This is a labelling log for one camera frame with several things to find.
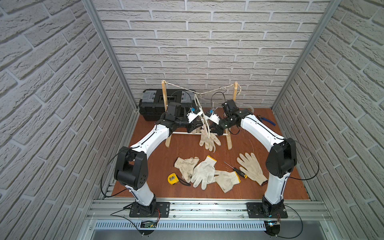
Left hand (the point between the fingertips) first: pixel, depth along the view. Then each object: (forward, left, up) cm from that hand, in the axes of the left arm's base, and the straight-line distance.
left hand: (204, 120), depth 81 cm
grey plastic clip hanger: (-1, -23, +11) cm, 26 cm away
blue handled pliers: (+20, -51, -22) cm, 59 cm away
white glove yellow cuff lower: (-25, -13, -23) cm, 36 cm away
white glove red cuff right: (-18, -30, -23) cm, 42 cm away
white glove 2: (-18, +11, -22) cm, 30 cm away
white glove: (-4, -3, -13) cm, 14 cm away
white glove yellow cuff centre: (-21, 0, -22) cm, 30 cm away
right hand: (-1, -4, -6) cm, 7 cm away
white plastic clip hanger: (-2, +2, +10) cm, 10 cm away
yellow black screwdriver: (-21, -21, -22) cm, 37 cm away
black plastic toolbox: (+20, +35, -7) cm, 41 cm away
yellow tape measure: (-25, +17, -21) cm, 37 cm away
